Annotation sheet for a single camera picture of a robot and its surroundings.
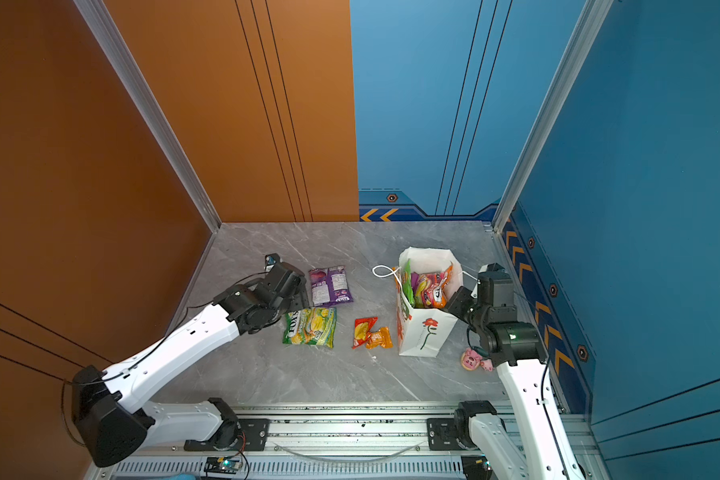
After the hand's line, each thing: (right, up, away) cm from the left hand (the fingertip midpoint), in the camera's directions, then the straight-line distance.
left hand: (296, 291), depth 80 cm
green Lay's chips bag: (+30, +2, -2) cm, 30 cm away
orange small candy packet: (+23, -15, +9) cm, 29 cm away
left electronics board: (-16, -40, -9) cm, 44 cm away
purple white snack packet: (+7, -1, +19) cm, 20 cm away
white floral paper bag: (+34, -10, -3) cm, 36 cm away
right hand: (+39, 0, -6) cm, 40 cm away
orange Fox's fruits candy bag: (+37, +2, -1) cm, 37 cm away
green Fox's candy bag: (+2, -12, +10) cm, 15 cm away
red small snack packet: (+17, -13, +9) cm, 23 cm away
